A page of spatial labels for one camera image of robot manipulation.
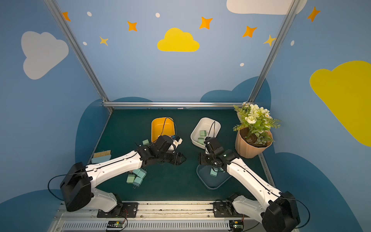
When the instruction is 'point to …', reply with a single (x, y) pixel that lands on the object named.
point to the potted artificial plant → (254, 134)
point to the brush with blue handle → (101, 156)
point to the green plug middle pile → (145, 142)
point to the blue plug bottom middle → (137, 181)
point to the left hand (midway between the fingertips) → (184, 156)
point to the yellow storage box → (161, 126)
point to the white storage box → (212, 127)
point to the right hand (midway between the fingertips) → (203, 156)
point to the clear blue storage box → (213, 182)
